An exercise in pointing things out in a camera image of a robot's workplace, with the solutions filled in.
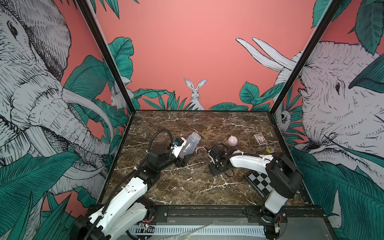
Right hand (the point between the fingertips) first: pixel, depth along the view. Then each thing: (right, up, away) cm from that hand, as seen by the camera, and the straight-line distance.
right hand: (213, 168), depth 90 cm
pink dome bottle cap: (+14, +16, +9) cm, 23 cm away
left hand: (-14, +15, -14) cm, 25 cm away
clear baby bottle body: (-13, +17, -19) cm, 28 cm away
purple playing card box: (+35, +16, +14) cm, 41 cm away
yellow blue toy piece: (+39, +10, +8) cm, 41 cm away
